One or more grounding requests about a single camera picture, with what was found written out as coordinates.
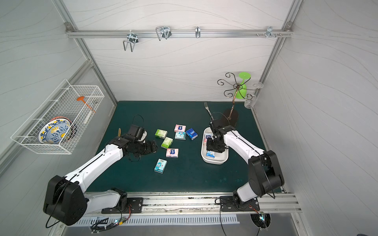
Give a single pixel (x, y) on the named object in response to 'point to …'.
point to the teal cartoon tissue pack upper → (180, 135)
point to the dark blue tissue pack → (191, 133)
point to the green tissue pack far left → (161, 133)
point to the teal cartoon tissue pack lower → (160, 166)
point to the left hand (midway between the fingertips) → (153, 150)
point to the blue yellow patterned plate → (55, 131)
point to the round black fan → (261, 220)
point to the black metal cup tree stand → (232, 114)
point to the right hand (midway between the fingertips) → (210, 148)
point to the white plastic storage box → (219, 159)
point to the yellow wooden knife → (119, 134)
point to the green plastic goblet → (241, 90)
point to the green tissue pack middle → (166, 142)
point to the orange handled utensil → (81, 98)
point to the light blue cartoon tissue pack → (210, 154)
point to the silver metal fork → (206, 107)
